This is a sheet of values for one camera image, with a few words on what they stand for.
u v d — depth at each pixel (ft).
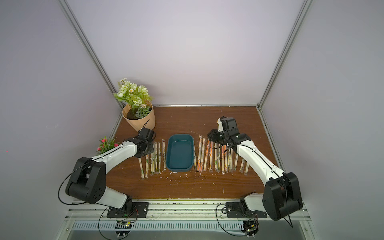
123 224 2.34
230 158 3.02
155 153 3.06
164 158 3.02
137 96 2.87
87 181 1.44
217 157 3.02
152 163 2.94
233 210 2.37
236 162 2.95
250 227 2.29
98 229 2.06
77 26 2.52
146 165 2.80
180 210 2.44
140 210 2.40
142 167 2.87
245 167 2.87
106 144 2.58
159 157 3.03
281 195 1.31
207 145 3.22
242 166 2.88
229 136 2.06
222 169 2.84
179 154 3.06
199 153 3.04
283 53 2.88
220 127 2.45
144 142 2.35
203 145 3.19
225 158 2.99
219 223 2.29
